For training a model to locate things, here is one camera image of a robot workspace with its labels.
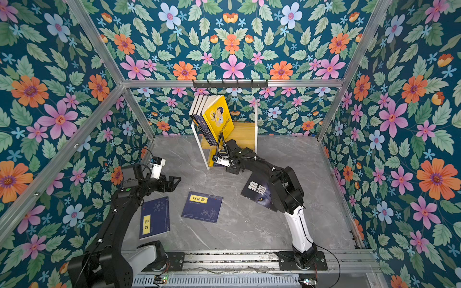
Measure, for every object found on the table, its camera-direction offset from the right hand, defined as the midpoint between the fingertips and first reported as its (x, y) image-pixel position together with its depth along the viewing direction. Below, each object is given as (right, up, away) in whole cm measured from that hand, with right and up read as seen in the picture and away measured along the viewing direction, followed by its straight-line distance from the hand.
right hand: (237, 159), depth 98 cm
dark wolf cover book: (+12, -16, -5) cm, 21 cm away
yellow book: (-8, +20, -16) cm, 26 cm away
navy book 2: (-17, -24, -9) cm, 31 cm away
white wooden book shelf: (+3, +14, 0) cm, 14 cm away
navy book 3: (-39, -28, -13) cm, 50 cm away
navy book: (-11, +1, -14) cm, 17 cm away
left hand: (-30, -7, -16) cm, 34 cm away
